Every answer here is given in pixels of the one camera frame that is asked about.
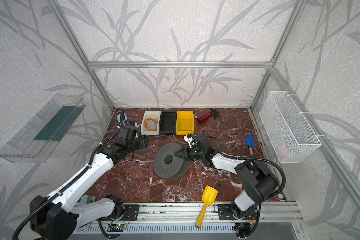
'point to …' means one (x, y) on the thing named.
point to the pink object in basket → (284, 150)
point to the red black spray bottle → (207, 115)
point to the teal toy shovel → (118, 117)
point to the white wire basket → (291, 136)
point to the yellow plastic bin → (185, 123)
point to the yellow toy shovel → (209, 196)
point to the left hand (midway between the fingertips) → (146, 135)
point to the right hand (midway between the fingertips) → (175, 150)
